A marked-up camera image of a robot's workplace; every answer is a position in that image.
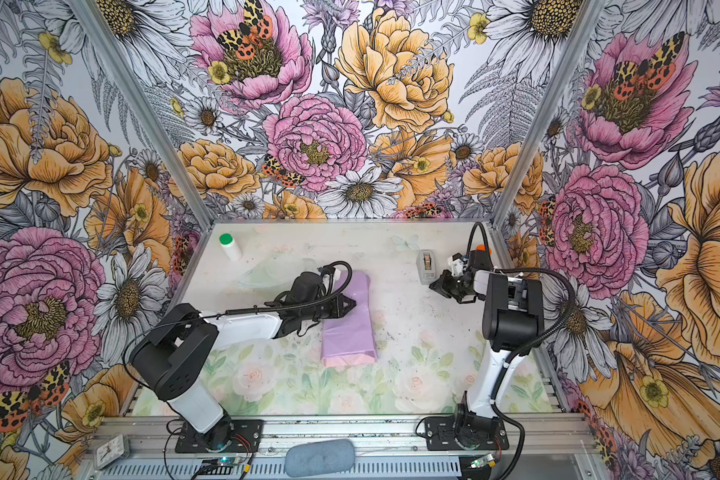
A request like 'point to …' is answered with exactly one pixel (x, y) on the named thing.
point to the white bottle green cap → (231, 248)
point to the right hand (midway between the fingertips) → (432, 291)
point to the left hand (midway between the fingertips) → (354, 311)
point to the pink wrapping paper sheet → (349, 340)
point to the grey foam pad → (319, 457)
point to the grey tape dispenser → (425, 263)
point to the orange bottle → (481, 247)
